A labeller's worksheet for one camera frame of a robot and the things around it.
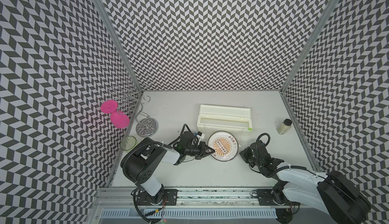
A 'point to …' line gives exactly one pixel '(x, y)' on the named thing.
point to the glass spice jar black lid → (283, 127)
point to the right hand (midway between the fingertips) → (238, 154)
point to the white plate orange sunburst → (225, 145)
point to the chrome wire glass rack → (133, 99)
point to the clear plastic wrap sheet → (225, 144)
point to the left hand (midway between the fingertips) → (214, 153)
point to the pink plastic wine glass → (118, 118)
